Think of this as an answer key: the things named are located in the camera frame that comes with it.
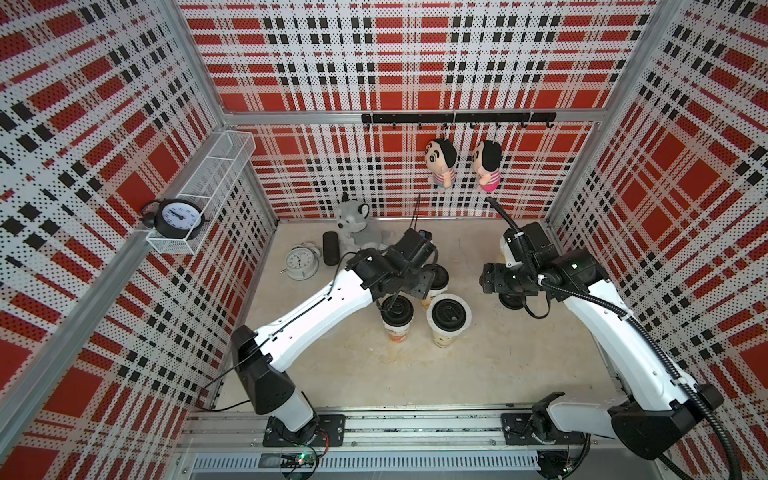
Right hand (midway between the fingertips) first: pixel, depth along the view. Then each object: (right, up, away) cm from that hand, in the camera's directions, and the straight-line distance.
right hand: (501, 281), depth 72 cm
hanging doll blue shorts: (-12, +37, +19) cm, 43 cm away
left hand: (-19, 0, +2) cm, 20 cm away
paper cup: (-15, -4, +10) cm, 19 cm away
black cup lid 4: (+13, -10, +26) cm, 31 cm away
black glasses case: (-51, +8, +38) cm, 64 cm away
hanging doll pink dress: (+3, +37, +22) cm, 43 cm away
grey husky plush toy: (-41, +17, +26) cm, 51 cm away
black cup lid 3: (-12, -9, +3) cm, 15 cm away
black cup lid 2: (-25, -8, +5) cm, 27 cm away
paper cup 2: (-13, -17, +8) cm, 23 cm away
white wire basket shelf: (-77, +24, +8) cm, 81 cm away
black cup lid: (-13, 0, +10) cm, 17 cm away
